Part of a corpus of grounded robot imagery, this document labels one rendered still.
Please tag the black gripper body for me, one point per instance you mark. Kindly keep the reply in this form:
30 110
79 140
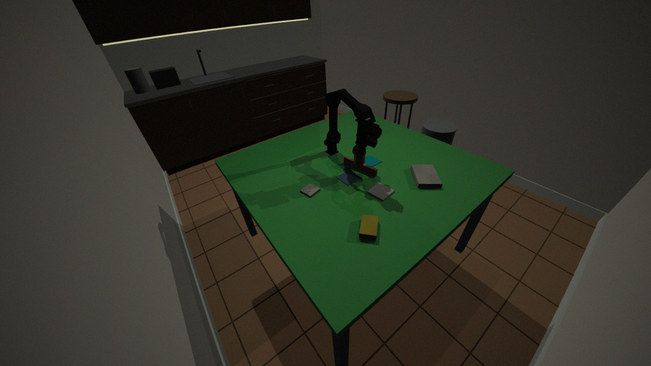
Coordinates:
360 148

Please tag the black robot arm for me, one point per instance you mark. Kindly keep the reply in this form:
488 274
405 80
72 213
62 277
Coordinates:
361 112

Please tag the olive yellow rectangular block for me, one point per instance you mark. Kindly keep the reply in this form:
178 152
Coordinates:
368 229

